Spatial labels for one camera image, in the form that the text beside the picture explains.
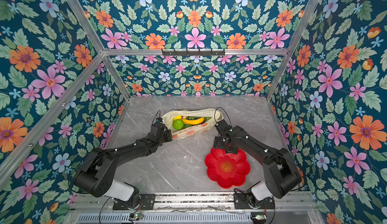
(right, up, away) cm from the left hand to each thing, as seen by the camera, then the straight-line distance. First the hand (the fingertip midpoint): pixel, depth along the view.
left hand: (172, 128), depth 91 cm
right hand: (+30, -10, -5) cm, 32 cm away
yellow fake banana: (+13, +3, +7) cm, 15 cm away
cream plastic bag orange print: (+28, +8, +4) cm, 29 cm away
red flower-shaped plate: (+33, -22, -7) cm, 41 cm away
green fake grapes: (+12, +6, +10) cm, 17 cm away
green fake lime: (+2, +2, +6) cm, 7 cm away
